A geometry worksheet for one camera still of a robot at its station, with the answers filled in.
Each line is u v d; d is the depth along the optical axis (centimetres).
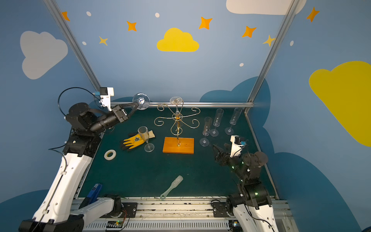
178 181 84
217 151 61
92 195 77
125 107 56
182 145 98
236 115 93
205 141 102
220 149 60
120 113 51
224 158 58
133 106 59
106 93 52
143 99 60
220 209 75
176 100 80
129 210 73
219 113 90
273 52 86
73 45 82
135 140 99
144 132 83
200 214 73
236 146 58
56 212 36
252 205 46
